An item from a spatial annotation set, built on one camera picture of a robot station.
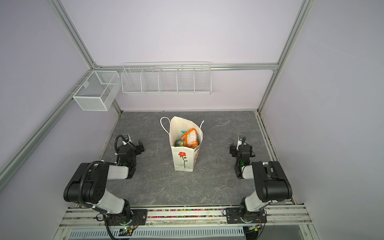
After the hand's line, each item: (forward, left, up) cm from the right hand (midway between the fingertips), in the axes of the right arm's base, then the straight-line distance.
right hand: (242, 144), depth 93 cm
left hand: (0, +69, +3) cm, 69 cm away
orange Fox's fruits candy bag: (-3, +32, +12) cm, 34 cm away
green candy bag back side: (-5, +38, +10) cm, 40 cm away
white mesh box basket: (+32, +95, +18) cm, 102 cm away
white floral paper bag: (-15, +35, +11) cm, 39 cm away
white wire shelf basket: (+35, +48, +26) cm, 65 cm away
